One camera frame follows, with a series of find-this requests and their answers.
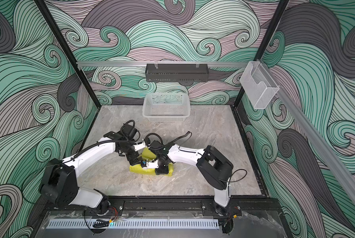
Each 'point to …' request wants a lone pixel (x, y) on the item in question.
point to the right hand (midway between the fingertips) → (158, 171)
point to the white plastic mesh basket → (166, 107)
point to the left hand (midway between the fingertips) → (136, 151)
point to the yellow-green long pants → (147, 154)
